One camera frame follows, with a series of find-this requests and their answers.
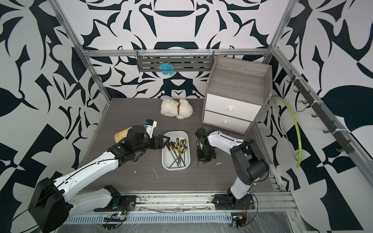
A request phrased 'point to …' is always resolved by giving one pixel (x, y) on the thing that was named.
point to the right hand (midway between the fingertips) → (202, 159)
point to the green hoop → (300, 153)
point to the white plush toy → (182, 109)
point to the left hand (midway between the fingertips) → (165, 135)
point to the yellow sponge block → (122, 134)
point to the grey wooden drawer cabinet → (237, 91)
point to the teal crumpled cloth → (167, 66)
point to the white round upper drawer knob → (230, 109)
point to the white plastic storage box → (176, 156)
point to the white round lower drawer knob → (225, 122)
